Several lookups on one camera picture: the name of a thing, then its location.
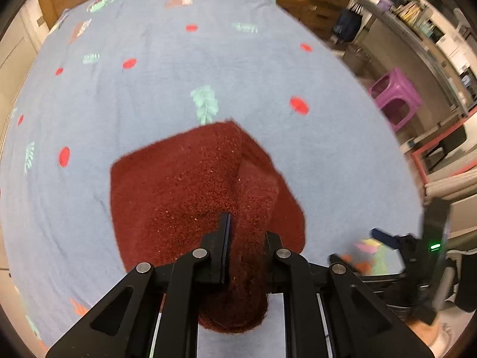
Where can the cluttered shelf unit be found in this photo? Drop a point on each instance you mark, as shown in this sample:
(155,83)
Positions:
(414,36)

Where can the purple plastic stool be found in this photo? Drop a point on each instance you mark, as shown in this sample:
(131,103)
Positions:
(396,97)

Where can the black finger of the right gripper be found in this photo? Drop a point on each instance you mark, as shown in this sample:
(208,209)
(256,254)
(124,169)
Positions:
(350,264)
(385,239)

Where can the dark blue hanging bag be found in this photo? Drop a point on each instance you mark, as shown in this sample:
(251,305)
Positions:
(348,24)

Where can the blue patterned bed blanket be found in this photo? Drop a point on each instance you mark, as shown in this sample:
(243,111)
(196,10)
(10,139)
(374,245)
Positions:
(114,79)

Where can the cream wardrobe doors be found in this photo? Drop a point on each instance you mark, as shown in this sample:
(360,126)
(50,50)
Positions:
(19,48)

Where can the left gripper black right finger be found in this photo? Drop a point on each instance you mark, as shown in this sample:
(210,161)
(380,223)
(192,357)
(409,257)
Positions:
(332,312)

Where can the right hand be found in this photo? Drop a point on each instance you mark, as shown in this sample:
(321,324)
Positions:
(437,337)

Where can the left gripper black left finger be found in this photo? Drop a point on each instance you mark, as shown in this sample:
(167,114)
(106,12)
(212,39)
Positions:
(153,311)

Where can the dark red fleece garment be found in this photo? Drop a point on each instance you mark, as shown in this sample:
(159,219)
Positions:
(167,196)

